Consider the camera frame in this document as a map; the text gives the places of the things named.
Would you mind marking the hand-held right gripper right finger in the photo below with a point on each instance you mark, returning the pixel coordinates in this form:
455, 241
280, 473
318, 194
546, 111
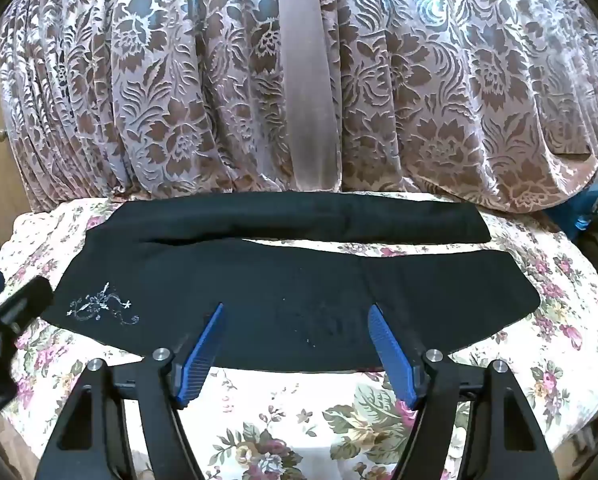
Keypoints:
394, 355

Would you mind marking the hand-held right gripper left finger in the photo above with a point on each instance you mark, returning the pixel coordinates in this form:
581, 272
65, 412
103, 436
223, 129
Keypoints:
199, 360

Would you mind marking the black pants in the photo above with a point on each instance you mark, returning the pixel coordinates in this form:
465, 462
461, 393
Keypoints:
279, 285

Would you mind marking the floral bedspread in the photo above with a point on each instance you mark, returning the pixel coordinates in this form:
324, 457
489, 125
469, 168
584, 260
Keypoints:
304, 410

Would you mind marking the blue object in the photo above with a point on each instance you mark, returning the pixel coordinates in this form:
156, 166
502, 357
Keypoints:
579, 210

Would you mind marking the brown floral curtain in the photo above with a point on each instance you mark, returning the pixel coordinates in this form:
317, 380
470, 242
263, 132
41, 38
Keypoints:
179, 85

